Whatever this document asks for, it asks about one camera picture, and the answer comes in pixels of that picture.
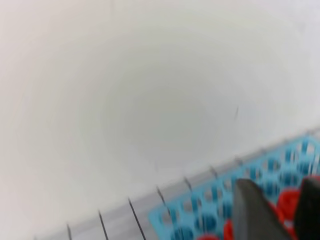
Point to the red-capped clear tube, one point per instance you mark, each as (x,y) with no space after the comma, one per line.
(286,204)

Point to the white grid-patterned cloth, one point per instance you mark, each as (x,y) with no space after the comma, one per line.
(130,221)

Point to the blue test tube rack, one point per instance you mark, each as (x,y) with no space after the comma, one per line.
(207,207)

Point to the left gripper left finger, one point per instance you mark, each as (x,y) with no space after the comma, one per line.
(252,215)

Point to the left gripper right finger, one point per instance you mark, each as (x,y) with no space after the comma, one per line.
(307,214)

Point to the red-capped tube front row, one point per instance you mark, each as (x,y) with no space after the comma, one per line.
(228,230)

